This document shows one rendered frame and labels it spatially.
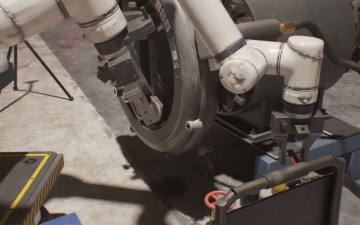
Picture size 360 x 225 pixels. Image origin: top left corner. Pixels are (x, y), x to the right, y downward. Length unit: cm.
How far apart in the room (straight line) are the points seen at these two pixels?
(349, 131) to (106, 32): 139
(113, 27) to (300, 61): 50
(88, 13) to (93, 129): 178
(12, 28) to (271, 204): 66
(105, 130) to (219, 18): 164
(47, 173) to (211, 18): 81
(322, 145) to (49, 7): 135
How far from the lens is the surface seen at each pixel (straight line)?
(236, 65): 100
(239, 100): 140
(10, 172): 159
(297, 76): 113
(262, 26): 143
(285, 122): 117
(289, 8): 178
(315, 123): 121
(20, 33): 83
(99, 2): 84
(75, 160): 227
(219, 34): 101
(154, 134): 169
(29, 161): 163
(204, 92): 140
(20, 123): 278
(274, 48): 114
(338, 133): 199
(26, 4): 82
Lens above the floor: 107
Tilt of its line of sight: 22 degrees down
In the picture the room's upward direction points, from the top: straight up
